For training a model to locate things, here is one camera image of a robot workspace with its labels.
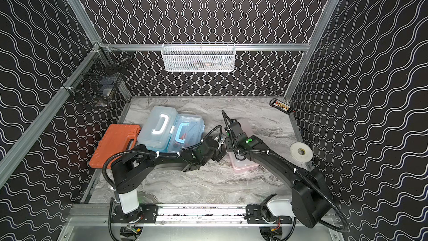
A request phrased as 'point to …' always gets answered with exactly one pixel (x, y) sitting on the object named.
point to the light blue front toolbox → (189, 130)
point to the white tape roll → (295, 148)
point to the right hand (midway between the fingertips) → (232, 141)
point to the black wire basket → (96, 78)
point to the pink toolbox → (239, 165)
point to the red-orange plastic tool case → (117, 138)
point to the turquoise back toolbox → (157, 127)
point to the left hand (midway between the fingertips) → (219, 141)
